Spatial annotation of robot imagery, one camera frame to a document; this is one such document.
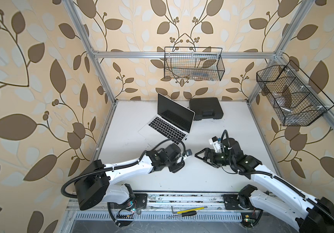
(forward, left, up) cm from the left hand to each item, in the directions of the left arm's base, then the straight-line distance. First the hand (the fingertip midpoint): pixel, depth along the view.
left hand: (177, 156), depth 82 cm
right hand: (-3, -11, +4) cm, 12 cm away
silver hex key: (-25, +3, -9) cm, 27 cm away
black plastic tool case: (+42, -23, -5) cm, 48 cm away
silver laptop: (+31, +2, -8) cm, 32 cm away
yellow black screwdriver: (-26, -7, -8) cm, 28 cm away
